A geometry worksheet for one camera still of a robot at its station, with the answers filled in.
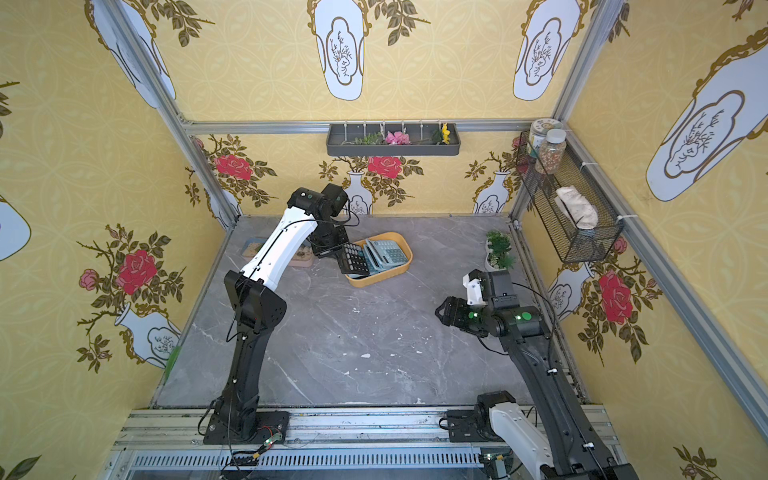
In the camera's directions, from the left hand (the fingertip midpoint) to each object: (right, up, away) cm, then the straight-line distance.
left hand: (332, 251), depth 90 cm
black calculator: (+6, -3, +3) cm, 7 cm away
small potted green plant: (+55, -1, +14) cm, 57 cm away
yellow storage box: (+10, -10, +7) cm, 16 cm away
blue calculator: (+15, -1, +10) cm, 18 cm away
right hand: (+33, -15, -13) cm, 38 cm away
